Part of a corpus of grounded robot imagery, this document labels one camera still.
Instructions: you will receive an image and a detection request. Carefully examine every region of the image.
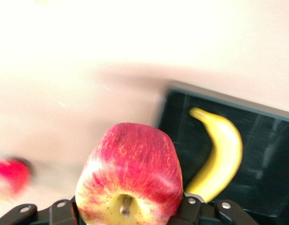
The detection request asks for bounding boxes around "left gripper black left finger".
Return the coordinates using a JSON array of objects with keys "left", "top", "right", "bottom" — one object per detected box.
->
[{"left": 0, "top": 195, "right": 85, "bottom": 225}]

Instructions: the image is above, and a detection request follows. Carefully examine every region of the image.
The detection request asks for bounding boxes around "red yellow apple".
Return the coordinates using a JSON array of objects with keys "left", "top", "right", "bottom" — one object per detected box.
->
[{"left": 75, "top": 122, "right": 184, "bottom": 225}]

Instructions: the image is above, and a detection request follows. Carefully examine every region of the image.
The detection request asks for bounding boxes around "yellow banana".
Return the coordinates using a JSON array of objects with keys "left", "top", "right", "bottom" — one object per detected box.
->
[{"left": 184, "top": 106, "right": 244, "bottom": 203}]

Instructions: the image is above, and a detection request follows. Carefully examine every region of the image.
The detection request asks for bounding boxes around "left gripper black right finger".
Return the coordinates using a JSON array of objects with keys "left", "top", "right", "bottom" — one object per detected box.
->
[{"left": 169, "top": 192, "right": 260, "bottom": 225}]

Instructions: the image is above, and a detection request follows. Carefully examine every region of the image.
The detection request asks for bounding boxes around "small red fruit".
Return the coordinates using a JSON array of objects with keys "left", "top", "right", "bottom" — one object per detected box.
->
[{"left": 0, "top": 158, "right": 31, "bottom": 202}]

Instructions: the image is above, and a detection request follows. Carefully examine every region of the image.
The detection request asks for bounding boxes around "black plastic box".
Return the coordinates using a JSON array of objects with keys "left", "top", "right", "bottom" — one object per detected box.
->
[{"left": 156, "top": 81, "right": 289, "bottom": 218}]

